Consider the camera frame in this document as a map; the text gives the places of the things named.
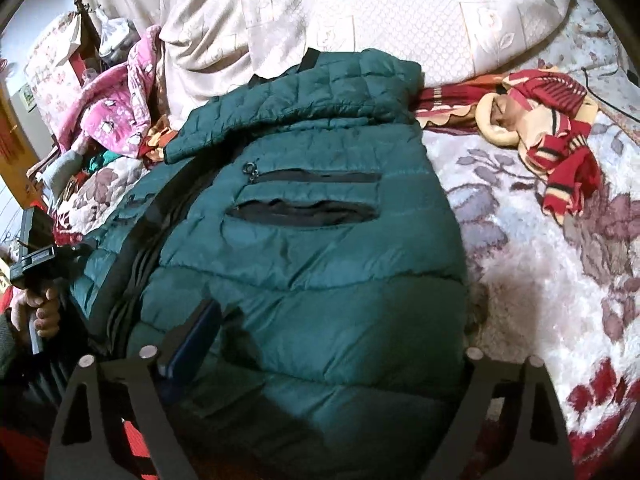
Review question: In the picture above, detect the clear plastic bag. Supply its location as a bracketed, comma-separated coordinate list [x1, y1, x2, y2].
[97, 9, 137, 59]

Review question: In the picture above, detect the pink floral cushion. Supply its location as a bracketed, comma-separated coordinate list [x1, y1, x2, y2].
[25, 10, 87, 132]

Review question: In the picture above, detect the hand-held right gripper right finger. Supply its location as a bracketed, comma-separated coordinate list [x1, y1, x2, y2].
[422, 346, 571, 480]

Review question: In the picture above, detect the person's left hand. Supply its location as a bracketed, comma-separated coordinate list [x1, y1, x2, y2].
[12, 287, 62, 340]

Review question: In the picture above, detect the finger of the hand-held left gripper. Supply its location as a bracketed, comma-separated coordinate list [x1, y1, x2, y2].
[54, 241, 98, 264]

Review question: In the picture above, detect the beige embossed quilt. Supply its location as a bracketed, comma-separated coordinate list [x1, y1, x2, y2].
[75, 0, 576, 132]

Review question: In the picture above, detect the red yellow striped garment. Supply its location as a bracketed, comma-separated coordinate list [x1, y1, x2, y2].
[415, 65, 604, 227]

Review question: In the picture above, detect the pink penguin print cloth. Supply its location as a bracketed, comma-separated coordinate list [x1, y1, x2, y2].
[59, 25, 164, 162]

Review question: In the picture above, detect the teal green cloth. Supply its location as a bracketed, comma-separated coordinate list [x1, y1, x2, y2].
[89, 152, 124, 172]

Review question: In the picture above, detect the floral plush blanket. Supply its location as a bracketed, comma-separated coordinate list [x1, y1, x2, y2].
[52, 0, 640, 478]

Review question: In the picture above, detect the orange red printed cloth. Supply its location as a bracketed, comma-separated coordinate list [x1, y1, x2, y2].
[139, 114, 182, 167]

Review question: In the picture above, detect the black cable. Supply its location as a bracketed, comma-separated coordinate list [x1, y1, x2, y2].
[581, 65, 640, 122]

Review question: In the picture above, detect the dark green quilted jacket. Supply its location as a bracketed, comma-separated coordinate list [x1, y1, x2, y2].
[67, 47, 483, 480]

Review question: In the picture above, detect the grey cloth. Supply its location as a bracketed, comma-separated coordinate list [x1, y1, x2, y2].
[42, 152, 85, 197]

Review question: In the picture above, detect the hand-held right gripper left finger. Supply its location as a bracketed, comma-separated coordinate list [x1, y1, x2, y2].
[47, 299, 223, 480]

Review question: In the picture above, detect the dark wooden bedpost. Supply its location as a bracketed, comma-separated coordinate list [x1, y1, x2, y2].
[71, 0, 102, 62]

